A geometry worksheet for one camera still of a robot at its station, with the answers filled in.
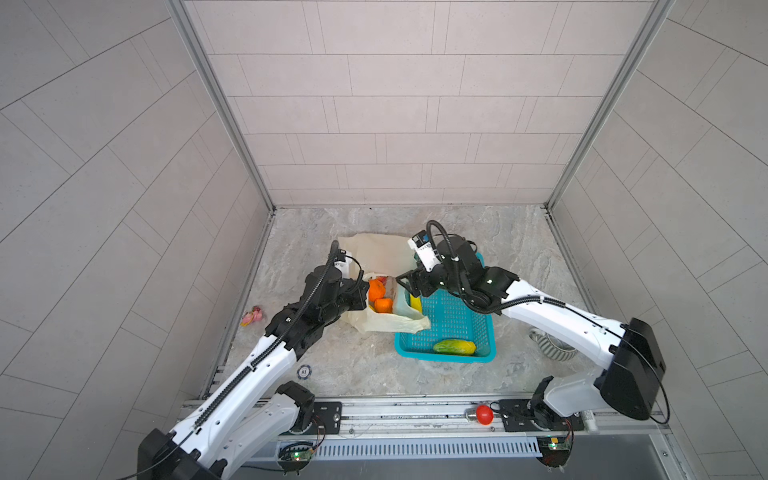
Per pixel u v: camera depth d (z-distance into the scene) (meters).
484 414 0.69
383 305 0.85
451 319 0.89
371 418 0.72
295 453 0.64
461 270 0.57
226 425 0.40
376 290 0.89
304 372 0.78
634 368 0.40
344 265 0.67
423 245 0.65
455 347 0.78
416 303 0.88
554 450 0.68
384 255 0.84
